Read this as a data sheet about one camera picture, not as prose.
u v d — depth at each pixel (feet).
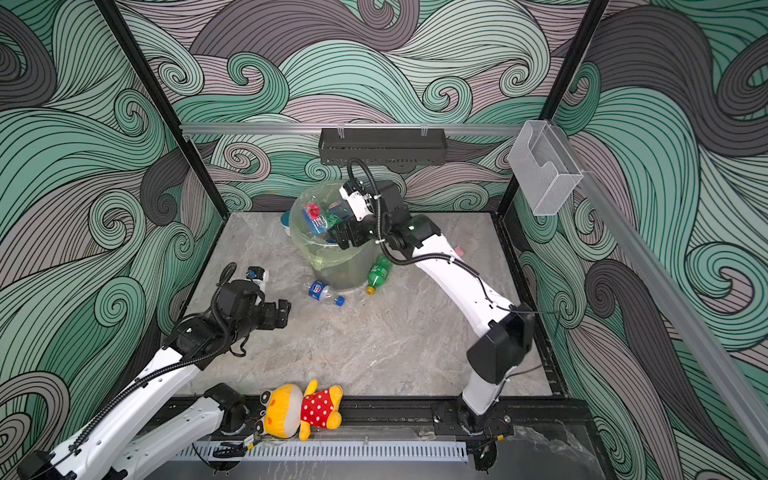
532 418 2.45
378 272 3.18
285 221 3.54
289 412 2.25
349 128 3.10
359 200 2.09
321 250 2.53
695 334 1.59
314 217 2.73
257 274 2.19
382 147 3.12
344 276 3.01
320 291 3.03
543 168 2.55
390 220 1.83
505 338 1.36
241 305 1.85
